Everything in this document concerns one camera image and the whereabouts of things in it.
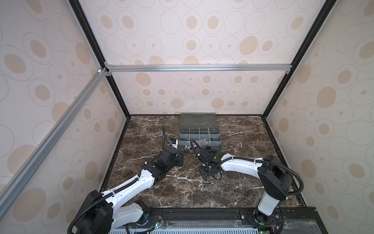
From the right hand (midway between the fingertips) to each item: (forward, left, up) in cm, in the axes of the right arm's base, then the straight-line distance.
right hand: (207, 171), depth 89 cm
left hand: (+4, +13, +14) cm, 19 cm away
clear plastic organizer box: (+34, +4, +2) cm, 34 cm away
